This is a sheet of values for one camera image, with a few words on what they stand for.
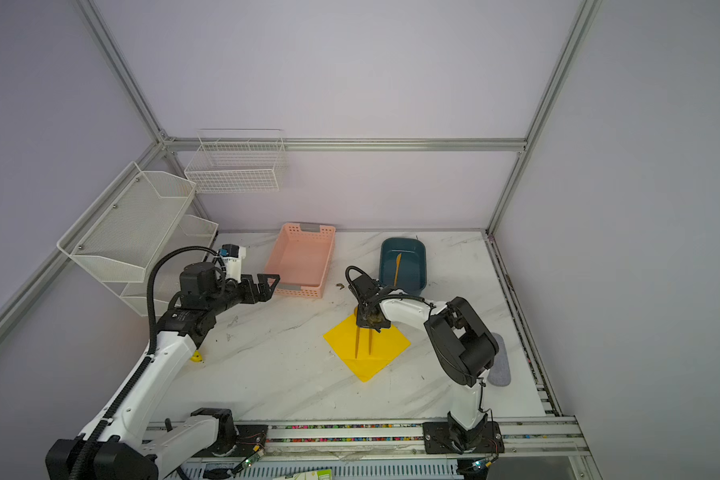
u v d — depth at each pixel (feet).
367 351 2.90
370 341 2.95
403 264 3.63
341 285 3.43
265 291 2.30
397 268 3.53
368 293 2.45
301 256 3.77
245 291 2.25
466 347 1.60
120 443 1.28
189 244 2.07
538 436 2.47
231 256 2.21
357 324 2.80
